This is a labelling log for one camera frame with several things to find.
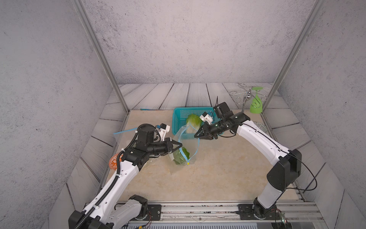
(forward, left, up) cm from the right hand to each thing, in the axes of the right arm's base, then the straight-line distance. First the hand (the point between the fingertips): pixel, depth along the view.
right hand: (196, 136), depth 73 cm
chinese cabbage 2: (-9, +8, -4) cm, 12 cm away
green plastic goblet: (+21, -36, 0) cm, 42 cm away
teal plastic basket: (+34, +11, -20) cm, 41 cm away
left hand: (-6, +6, +1) cm, 9 cm away
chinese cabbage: (+23, +1, -15) cm, 28 cm away
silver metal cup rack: (+39, -50, -8) cm, 64 cm away
